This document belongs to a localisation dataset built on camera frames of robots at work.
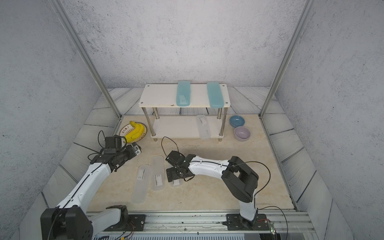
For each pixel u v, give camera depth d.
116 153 0.64
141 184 0.85
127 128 1.12
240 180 0.47
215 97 0.83
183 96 0.81
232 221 0.73
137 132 1.04
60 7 0.70
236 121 1.15
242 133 1.06
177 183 0.85
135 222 0.73
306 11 0.71
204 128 1.05
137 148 0.77
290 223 0.74
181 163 0.66
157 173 0.89
